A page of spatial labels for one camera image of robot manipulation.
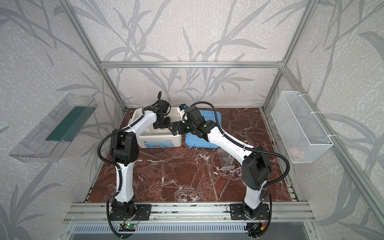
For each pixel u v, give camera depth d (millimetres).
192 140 1017
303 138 611
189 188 820
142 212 737
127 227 715
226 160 907
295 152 720
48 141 632
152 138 884
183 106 721
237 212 723
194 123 619
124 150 567
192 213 752
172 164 912
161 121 853
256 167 454
